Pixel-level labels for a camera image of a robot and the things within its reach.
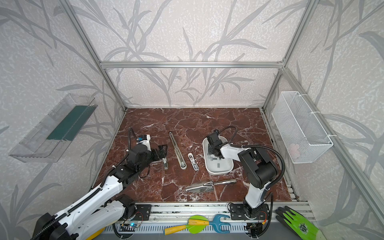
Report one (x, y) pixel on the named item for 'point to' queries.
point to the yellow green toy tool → (196, 224)
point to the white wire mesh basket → (303, 138)
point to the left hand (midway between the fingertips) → (164, 143)
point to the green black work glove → (298, 225)
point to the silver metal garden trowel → (209, 185)
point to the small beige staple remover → (165, 163)
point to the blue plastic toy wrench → (217, 223)
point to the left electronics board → (130, 227)
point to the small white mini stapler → (193, 161)
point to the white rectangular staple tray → (215, 164)
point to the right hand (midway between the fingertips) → (214, 142)
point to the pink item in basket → (294, 150)
